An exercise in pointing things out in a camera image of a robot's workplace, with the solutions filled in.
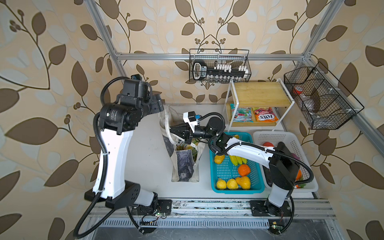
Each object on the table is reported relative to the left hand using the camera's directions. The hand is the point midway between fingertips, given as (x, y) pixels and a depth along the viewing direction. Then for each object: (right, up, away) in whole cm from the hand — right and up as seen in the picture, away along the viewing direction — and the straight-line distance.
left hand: (153, 100), depth 61 cm
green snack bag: (+17, -22, +6) cm, 28 cm away
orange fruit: (+44, -36, +20) cm, 60 cm away
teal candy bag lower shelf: (+45, -5, +28) cm, 54 cm away
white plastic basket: (+77, -25, +34) cm, 88 cm away
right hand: (+6, -12, +2) cm, 14 cm away
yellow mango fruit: (+31, -31, +26) cm, 51 cm away
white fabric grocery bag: (+12, -27, +11) cm, 31 cm away
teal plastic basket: (+38, -40, +25) cm, 60 cm away
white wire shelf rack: (+49, 0, +16) cm, 52 cm away
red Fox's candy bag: (+59, -5, +29) cm, 66 cm away
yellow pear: (+43, -41, +17) cm, 61 cm away
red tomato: (+63, -23, +32) cm, 74 cm away
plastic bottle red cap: (+73, +8, +20) cm, 77 cm away
